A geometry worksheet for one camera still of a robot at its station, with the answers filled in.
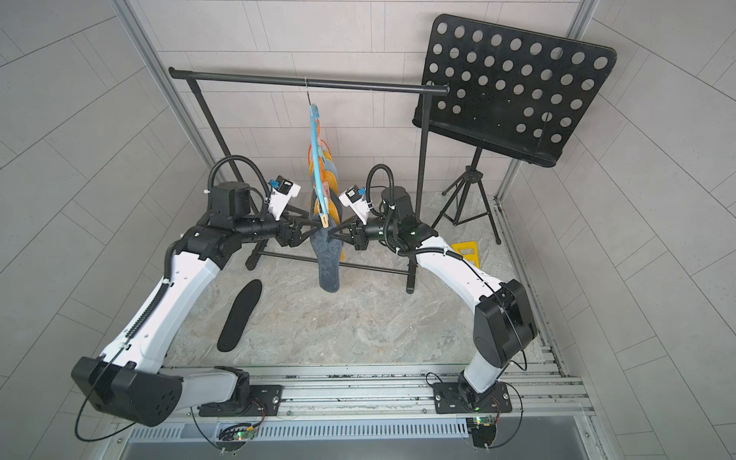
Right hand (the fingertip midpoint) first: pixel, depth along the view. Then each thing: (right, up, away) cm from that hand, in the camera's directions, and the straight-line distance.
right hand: (335, 236), depth 70 cm
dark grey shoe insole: (-2, -4, 0) cm, 4 cm away
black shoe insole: (-31, -22, +17) cm, 42 cm away
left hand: (-4, +4, -1) cm, 6 cm away
